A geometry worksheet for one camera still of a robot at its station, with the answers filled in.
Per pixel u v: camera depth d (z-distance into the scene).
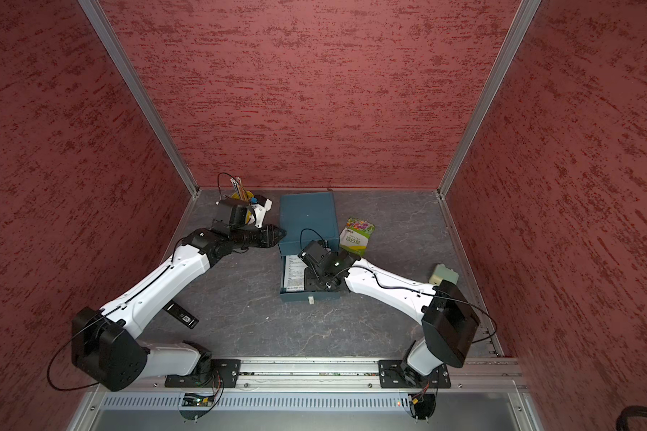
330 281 0.57
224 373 0.74
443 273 0.91
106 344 0.39
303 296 0.79
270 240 0.69
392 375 0.74
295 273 0.85
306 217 0.83
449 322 0.42
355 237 1.04
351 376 0.76
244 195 1.04
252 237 0.68
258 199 0.72
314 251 0.62
